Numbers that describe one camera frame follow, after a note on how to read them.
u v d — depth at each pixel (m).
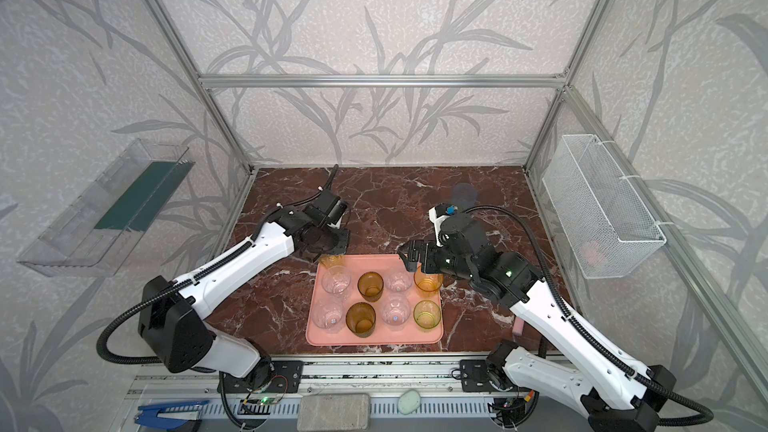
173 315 0.40
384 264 0.92
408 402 0.69
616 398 0.38
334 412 0.67
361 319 0.82
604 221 0.62
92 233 0.64
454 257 0.55
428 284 0.88
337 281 0.88
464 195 0.97
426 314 0.83
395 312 0.84
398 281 0.89
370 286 0.87
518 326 0.80
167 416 0.69
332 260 0.91
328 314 0.82
